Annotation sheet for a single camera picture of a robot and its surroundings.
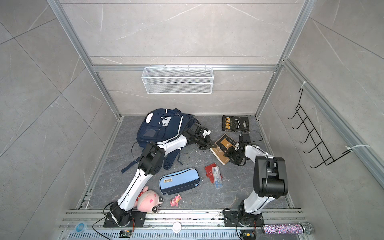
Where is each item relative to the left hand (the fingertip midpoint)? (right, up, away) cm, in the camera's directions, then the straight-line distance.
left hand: (217, 144), depth 94 cm
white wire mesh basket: (-26, +43, +6) cm, 51 cm away
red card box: (-6, -16, -6) cm, 18 cm away
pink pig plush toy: (-37, -26, -23) cm, 51 cm away
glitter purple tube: (+37, -36, -26) cm, 58 cm away
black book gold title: (+18, +14, +20) cm, 30 cm away
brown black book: (+6, 0, +6) cm, 9 cm away
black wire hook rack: (+39, +4, -32) cm, 50 cm away
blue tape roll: (-70, -38, -23) cm, 83 cm away
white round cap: (-23, -38, -23) cm, 50 cm away
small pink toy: (-25, -28, -17) cm, 42 cm away
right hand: (+6, -7, +1) cm, 9 cm away
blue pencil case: (-26, -21, -12) cm, 35 cm away
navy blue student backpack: (-40, +12, +16) cm, 45 cm away
